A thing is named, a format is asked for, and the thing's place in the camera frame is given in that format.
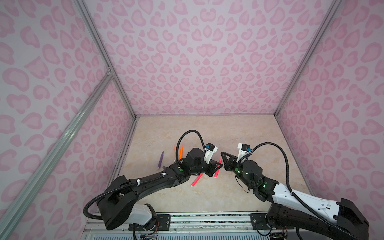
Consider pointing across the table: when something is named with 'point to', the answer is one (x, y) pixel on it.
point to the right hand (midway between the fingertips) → (220, 154)
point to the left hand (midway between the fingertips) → (222, 163)
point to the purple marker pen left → (160, 160)
